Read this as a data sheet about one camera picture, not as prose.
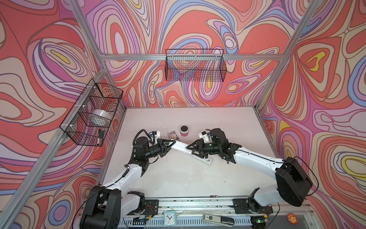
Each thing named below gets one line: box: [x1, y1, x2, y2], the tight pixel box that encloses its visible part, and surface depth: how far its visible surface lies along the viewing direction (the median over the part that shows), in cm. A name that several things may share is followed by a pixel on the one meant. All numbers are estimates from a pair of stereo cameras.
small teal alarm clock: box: [163, 210, 177, 227], surface depth 70 cm
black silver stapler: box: [202, 213, 235, 227], surface depth 69 cm
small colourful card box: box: [166, 130, 181, 141], surface depth 103 cm
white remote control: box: [170, 139, 214, 166], surface depth 78 cm
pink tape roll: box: [179, 124, 189, 137], surface depth 101 cm
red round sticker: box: [286, 212, 299, 226], surface depth 72 cm
